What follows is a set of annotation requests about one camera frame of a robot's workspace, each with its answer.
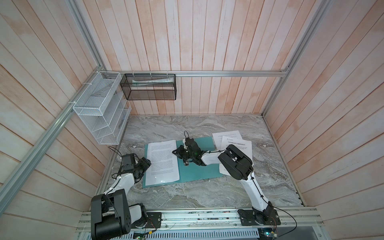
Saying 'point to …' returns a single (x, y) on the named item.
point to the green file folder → (192, 172)
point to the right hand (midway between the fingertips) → (170, 152)
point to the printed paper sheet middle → (244, 145)
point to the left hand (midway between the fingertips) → (148, 166)
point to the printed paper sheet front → (164, 166)
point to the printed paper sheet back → (217, 137)
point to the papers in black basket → (136, 83)
